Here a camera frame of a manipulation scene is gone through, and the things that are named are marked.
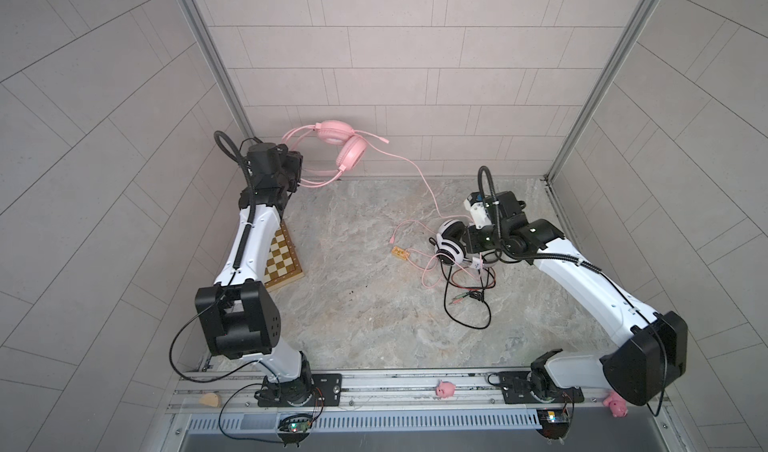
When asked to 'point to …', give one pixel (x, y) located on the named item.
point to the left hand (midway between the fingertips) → (305, 145)
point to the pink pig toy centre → (445, 389)
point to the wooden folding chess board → (283, 264)
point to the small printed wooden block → (402, 254)
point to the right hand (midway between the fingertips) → (461, 236)
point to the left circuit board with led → (294, 428)
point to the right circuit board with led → (554, 422)
